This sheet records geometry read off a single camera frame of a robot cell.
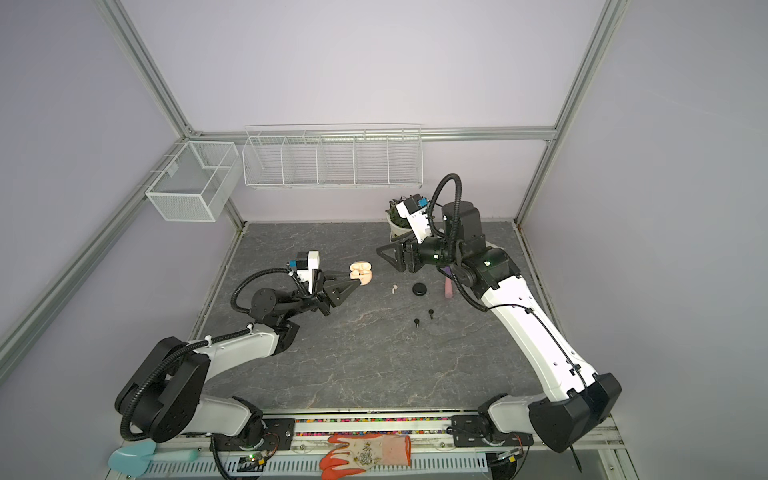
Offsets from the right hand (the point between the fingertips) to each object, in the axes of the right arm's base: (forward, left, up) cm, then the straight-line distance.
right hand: (386, 248), depth 66 cm
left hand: (-6, +6, -6) cm, 10 cm away
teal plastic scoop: (-37, +60, -34) cm, 78 cm away
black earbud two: (-2, -8, -36) cm, 37 cm away
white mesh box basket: (+35, +64, -8) cm, 73 cm away
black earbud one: (+3, -13, -36) cm, 39 cm away
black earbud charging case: (+11, -9, -34) cm, 37 cm away
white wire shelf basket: (+45, +19, -5) cm, 49 cm away
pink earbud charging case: (-4, +6, -3) cm, 8 cm away
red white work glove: (-35, +6, -33) cm, 48 cm away
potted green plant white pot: (+29, -2, -21) cm, 35 cm away
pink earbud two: (+12, -1, -35) cm, 37 cm away
